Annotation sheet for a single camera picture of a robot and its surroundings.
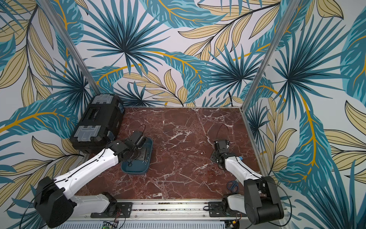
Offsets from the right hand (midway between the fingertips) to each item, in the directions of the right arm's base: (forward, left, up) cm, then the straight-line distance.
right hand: (216, 156), depth 91 cm
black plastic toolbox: (+14, +71, +16) cm, 74 cm away
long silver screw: (+4, +7, -2) cm, 9 cm away
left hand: (-3, +46, +10) cm, 47 cm away
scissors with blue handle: (-17, -7, -2) cm, 19 cm away
